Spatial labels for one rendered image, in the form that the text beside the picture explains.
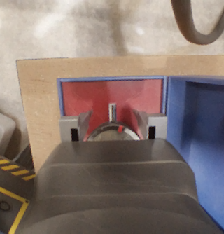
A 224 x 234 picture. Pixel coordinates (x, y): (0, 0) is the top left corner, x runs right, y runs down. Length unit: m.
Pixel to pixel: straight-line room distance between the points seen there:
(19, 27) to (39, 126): 0.57
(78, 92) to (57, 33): 0.52
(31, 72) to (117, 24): 0.51
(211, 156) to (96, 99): 0.13
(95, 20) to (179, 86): 0.53
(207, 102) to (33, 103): 0.18
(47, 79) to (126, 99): 0.09
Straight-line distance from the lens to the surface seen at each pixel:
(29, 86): 0.20
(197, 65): 0.20
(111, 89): 0.18
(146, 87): 0.18
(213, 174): 0.20
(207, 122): 0.19
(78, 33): 0.67
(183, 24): 0.36
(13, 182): 0.48
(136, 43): 0.66
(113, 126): 0.15
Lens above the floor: 0.65
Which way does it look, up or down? 74 degrees down
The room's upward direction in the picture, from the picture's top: 179 degrees clockwise
